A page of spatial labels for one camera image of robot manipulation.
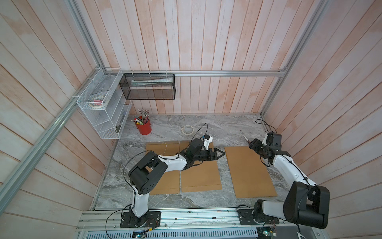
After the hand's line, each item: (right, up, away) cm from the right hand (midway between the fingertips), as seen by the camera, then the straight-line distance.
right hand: (253, 143), depth 90 cm
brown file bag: (-31, -20, -3) cm, 37 cm away
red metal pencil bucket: (-74, +8, +21) cm, 77 cm away
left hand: (-22, -7, -6) cm, 24 cm away
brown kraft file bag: (-52, -23, -3) cm, 57 cm away
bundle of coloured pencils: (-70, +18, +8) cm, 73 cm away
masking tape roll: (-41, +11, +22) cm, 48 cm away
